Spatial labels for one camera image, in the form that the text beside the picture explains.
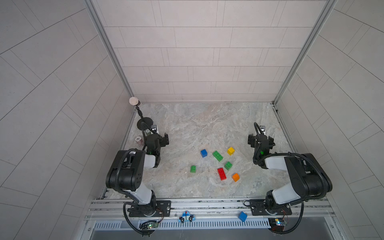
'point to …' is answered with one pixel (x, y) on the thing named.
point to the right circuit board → (277, 224)
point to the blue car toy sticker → (186, 217)
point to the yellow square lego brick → (230, 151)
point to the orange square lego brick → (236, 177)
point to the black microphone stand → (143, 124)
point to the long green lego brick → (217, 156)
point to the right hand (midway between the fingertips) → (259, 133)
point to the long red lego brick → (222, 173)
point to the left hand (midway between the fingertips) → (160, 131)
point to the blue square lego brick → (204, 153)
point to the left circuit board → (148, 224)
